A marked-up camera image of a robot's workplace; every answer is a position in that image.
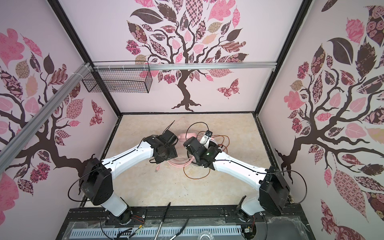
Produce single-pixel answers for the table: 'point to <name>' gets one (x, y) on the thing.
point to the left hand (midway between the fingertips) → (170, 158)
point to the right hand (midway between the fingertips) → (195, 144)
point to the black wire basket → (121, 77)
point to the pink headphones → (191, 156)
